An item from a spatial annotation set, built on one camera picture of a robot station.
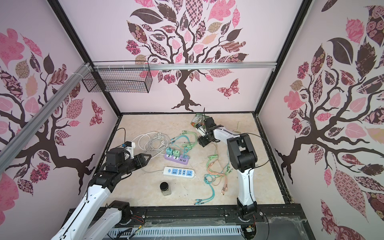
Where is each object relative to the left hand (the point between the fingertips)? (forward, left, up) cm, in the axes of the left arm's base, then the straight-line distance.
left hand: (149, 159), depth 78 cm
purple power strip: (+6, -16, -12) cm, 21 cm away
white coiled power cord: (+21, +4, -14) cm, 26 cm away
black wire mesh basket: (+50, +24, +19) cm, 58 cm away
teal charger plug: (+9, -9, -7) cm, 15 cm away
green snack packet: (+43, -28, -14) cm, 53 cm away
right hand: (+23, -32, -13) cm, 41 cm away
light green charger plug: (+8, -13, -8) cm, 18 cm away
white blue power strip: (-2, -15, -11) cm, 19 cm away
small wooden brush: (+33, -58, -13) cm, 68 cm away
